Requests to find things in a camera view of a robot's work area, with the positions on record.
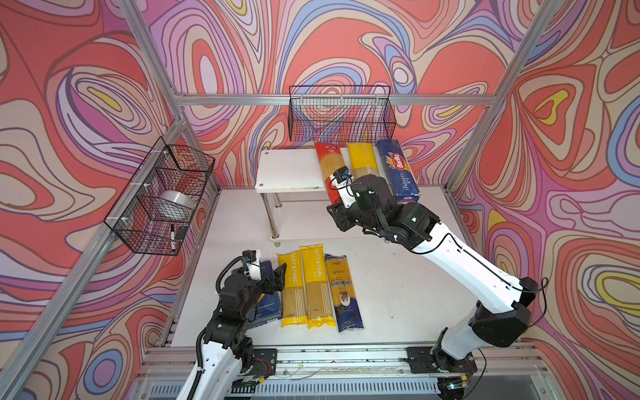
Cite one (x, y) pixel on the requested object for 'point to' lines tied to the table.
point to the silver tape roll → (177, 200)
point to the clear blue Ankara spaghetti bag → (347, 310)
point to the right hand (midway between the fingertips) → (338, 210)
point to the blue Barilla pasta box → (268, 307)
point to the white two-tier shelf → (295, 198)
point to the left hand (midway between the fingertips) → (275, 263)
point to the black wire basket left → (155, 211)
